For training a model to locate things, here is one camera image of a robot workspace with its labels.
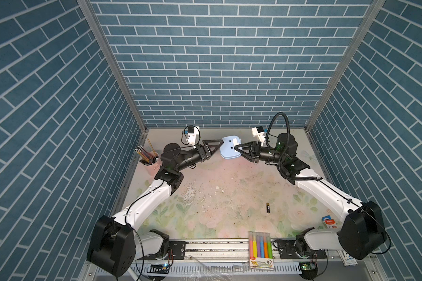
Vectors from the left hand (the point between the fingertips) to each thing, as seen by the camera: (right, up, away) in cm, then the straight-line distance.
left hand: (226, 149), depth 66 cm
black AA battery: (+21, -30, +20) cm, 42 cm away
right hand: (+5, -1, +3) cm, 6 cm away
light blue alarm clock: (+1, 0, +3) cm, 3 cm away
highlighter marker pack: (+15, -44, +7) cm, 47 cm away
